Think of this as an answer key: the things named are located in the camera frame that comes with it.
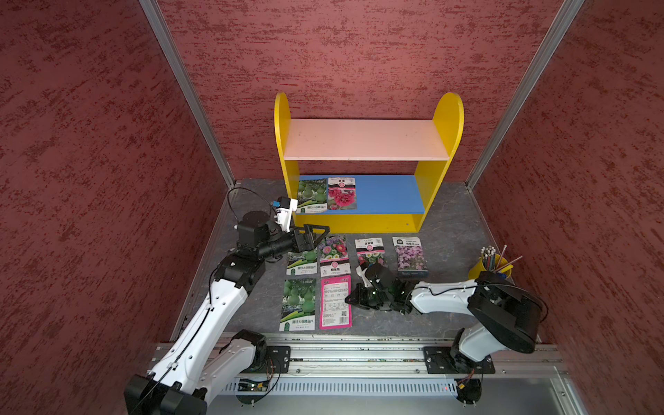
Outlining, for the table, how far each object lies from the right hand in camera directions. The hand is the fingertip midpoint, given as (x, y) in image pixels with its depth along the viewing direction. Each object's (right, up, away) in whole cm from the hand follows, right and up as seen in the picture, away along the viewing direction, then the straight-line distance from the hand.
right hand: (345, 306), depth 83 cm
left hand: (-8, +25, -13) cm, 29 cm away
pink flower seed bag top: (+10, +16, +15) cm, 24 cm away
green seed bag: (-16, 0, +2) cm, 16 cm away
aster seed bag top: (-4, +14, +13) cm, 19 cm away
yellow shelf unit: (+8, +34, +11) cm, 37 cm away
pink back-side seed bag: (-4, -1, -1) cm, 4 cm away
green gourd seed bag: (-16, +12, +12) cm, 23 cm away
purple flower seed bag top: (+25, +13, +12) cm, 31 cm away
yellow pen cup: (+52, +13, 0) cm, 54 cm away
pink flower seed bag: (-1, +38, +15) cm, 41 cm away
